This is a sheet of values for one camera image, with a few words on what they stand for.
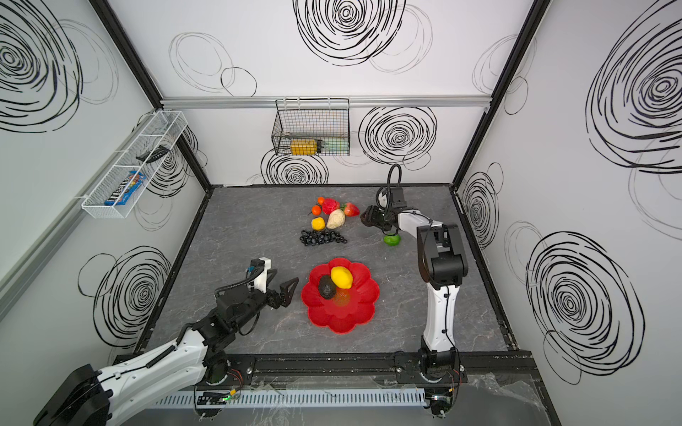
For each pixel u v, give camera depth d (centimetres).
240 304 61
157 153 80
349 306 86
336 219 102
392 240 98
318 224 103
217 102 96
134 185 72
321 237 98
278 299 72
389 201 85
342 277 87
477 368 75
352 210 108
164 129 92
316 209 108
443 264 56
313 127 99
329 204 107
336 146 87
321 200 112
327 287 85
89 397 41
